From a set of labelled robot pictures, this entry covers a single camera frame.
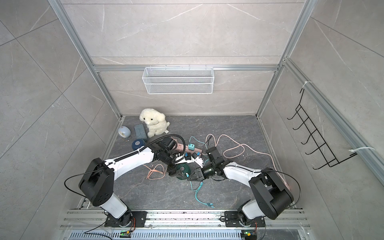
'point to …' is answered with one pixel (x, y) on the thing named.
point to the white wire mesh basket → (178, 80)
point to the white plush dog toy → (155, 121)
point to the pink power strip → (184, 145)
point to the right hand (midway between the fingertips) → (190, 179)
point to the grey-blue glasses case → (140, 132)
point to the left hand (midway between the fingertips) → (185, 165)
